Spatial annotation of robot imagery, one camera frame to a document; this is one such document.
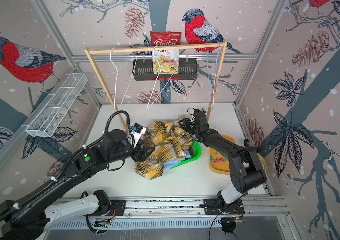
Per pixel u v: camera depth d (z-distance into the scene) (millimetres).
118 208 729
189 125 791
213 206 728
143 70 947
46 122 714
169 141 796
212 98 878
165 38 839
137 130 570
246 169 455
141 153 586
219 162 878
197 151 873
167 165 770
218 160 878
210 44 615
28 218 391
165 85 1180
